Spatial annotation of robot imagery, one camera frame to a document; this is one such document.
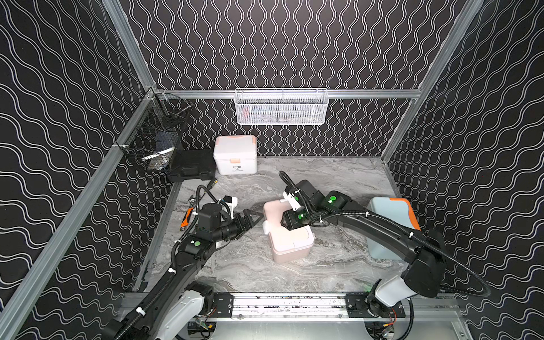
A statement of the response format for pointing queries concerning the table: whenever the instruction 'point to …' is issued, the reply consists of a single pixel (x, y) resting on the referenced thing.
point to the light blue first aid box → (399, 210)
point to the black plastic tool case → (189, 163)
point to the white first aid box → (235, 154)
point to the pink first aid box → (287, 245)
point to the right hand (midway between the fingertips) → (287, 220)
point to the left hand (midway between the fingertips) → (258, 217)
